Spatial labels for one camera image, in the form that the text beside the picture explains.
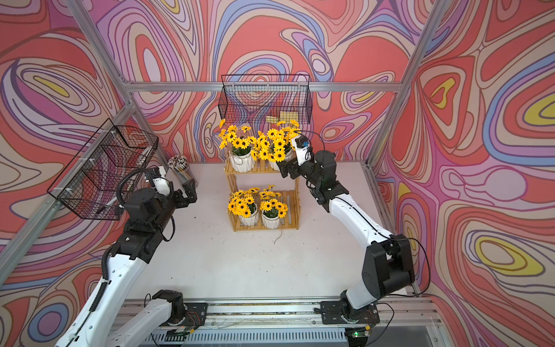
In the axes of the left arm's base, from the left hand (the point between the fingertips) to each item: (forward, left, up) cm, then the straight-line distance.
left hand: (183, 181), depth 71 cm
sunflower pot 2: (-2, -29, -14) cm, 32 cm away
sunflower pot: (0, -18, -13) cm, 22 cm away
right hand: (+12, -35, 0) cm, 37 cm away
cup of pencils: (+21, +13, -15) cm, 29 cm away
